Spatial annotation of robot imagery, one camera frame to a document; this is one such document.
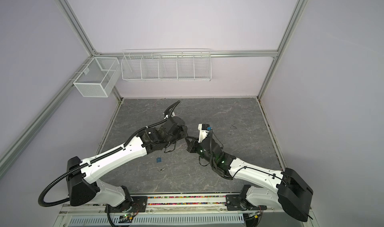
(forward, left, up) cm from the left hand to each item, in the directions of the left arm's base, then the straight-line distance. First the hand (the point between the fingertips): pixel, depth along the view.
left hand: (186, 131), depth 74 cm
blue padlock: (-4, +19, -23) cm, 30 cm away
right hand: (-3, +1, -2) cm, 4 cm away
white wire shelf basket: (+48, +12, +7) cm, 50 cm away
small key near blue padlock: (-10, +16, -22) cm, 29 cm away
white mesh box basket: (+44, +58, +3) cm, 72 cm away
